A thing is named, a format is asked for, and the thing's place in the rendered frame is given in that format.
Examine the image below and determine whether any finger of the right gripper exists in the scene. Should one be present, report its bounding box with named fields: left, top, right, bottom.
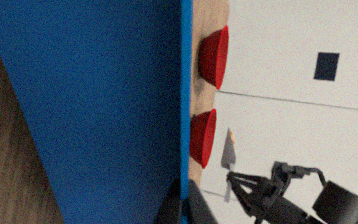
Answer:
left=231, top=177, right=255, bottom=215
left=226, top=171, right=269, bottom=208

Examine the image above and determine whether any blue box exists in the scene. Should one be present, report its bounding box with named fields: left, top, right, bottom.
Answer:
left=0, top=0, right=193, bottom=224

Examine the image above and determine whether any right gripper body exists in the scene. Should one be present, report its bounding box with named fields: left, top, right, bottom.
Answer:
left=248, top=165, right=309, bottom=224

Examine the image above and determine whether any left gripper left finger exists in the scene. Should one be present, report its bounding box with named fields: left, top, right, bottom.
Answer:
left=152, top=179, right=182, bottom=224

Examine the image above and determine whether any grey metal scoop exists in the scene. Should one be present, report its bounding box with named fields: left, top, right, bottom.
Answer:
left=221, top=127, right=236, bottom=203

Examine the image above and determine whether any red bowl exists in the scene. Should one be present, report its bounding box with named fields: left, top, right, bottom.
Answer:
left=198, top=25, right=229, bottom=90
left=189, top=109, right=217, bottom=169

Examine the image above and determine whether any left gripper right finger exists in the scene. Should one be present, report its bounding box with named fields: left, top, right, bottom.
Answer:
left=187, top=179, right=219, bottom=224

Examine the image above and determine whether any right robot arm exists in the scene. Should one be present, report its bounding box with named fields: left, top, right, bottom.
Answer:
left=271, top=161, right=358, bottom=224

